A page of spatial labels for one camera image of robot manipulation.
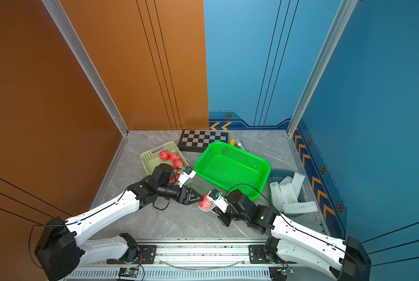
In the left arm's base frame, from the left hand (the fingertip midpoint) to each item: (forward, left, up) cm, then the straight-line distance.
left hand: (200, 196), depth 73 cm
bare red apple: (+31, +25, -12) cm, 41 cm away
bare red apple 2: (+30, +19, -13) cm, 38 cm away
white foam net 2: (-2, -45, -6) cm, 46 cm away
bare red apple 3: (+24, +15, -11) cm, 30 cm away
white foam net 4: (+6, -41, -8) cm, 43 cm away
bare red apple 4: (+1, +9, +13) cm, 16 cm away
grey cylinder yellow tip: (+41, -20, -13) cm, 47 cm away
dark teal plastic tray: (+18, -40, -14) cm, 46 cm away
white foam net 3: (+4, -35, -9) cm, 37 cm away
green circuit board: (-25, +30, -20) cm, 44 cm away
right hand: (-3, -5, -4) cm, 8 cm away
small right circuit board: (-25, -32, -19) cm, 45 cm away
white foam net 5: (+14, -43, -12) cm, 47 cm away
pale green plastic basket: (+29, +33, -15) cm, 46 cm away
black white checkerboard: (+43, +5, -13) cm, 45 cm away
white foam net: (+11, -46, -7) cm, 48 cm away
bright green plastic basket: (+26, -14, -17) cm, 34 cm away
